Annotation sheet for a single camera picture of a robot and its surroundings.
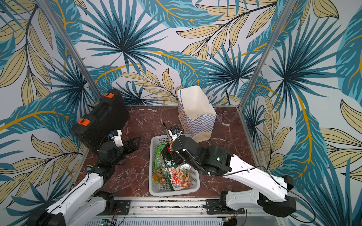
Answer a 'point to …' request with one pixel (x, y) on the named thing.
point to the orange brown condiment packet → (159, 176)
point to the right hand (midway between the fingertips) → (173, 145)
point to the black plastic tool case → (111, 114)
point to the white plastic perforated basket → (158, 190)
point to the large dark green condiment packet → (179, 175)
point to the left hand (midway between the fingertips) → (136, 140)
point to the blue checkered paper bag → (197, 116)
